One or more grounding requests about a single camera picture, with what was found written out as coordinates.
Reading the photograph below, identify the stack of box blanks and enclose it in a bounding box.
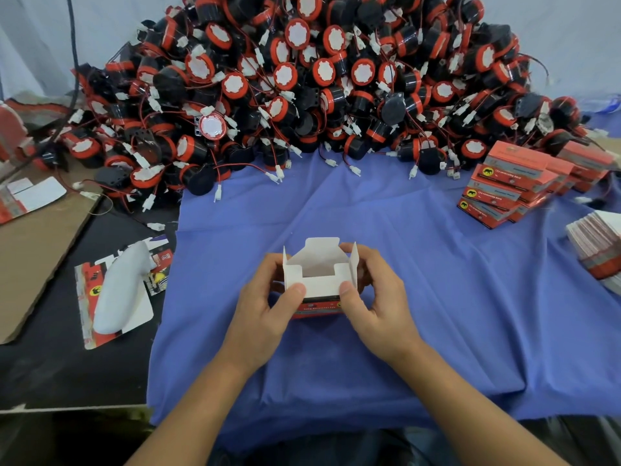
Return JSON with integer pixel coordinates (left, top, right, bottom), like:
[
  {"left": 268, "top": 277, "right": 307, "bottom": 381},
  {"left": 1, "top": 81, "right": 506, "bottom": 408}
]
[{"left": 565, "top": 209, "right": 621, "bottom": 295}]

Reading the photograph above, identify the person's left forearm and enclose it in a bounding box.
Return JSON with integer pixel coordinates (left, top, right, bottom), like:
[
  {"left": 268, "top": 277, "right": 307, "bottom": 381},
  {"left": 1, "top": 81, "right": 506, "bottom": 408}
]
[{"left": 128, "top": 354, "right": 263, "bottom": 466}]

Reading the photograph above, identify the person's left hand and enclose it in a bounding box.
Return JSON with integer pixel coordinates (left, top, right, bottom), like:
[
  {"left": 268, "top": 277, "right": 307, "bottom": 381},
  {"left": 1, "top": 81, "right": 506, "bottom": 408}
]
[{"left": 218, "top": 252, "right": 308, "bottom": 377}]

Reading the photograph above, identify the brown cardboard piece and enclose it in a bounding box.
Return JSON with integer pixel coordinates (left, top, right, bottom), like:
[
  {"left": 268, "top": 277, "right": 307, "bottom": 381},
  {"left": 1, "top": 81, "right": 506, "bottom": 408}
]
[{"left": 0, "top": 160, "right": 100, "bottom": 346}]

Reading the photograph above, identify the person's right forearm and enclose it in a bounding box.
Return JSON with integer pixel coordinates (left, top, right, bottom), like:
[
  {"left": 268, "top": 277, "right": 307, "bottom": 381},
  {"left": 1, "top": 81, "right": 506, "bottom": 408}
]
[{"left": 393, "top": 339, "right": 574, "bottom": 466}]

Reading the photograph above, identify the black hanging cable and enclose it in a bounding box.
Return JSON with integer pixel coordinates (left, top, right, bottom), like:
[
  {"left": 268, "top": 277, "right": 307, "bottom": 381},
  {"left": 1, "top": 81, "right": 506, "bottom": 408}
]
[{"left": 62, "top": 0, "right": 81, "bottom": 103}]

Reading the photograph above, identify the pile of black red buzzers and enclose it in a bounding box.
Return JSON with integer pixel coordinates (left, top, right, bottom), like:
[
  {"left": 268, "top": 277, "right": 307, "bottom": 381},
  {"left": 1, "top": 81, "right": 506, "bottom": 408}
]
[{"left": 34, "top": 0, "right": 588, "bottom": 212}]

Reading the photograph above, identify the person's right hand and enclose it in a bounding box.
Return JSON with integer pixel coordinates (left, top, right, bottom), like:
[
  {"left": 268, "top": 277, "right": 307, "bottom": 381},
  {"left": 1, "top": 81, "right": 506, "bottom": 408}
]
[{"left": 338, "top": 242, "right": 424, "bottom": 370}]

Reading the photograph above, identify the blue table cloth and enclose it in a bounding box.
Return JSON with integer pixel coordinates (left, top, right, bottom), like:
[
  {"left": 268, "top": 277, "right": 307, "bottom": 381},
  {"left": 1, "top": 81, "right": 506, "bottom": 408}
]
[{"left": 146, "top": 106, "right": 621, "bottom": 452}]

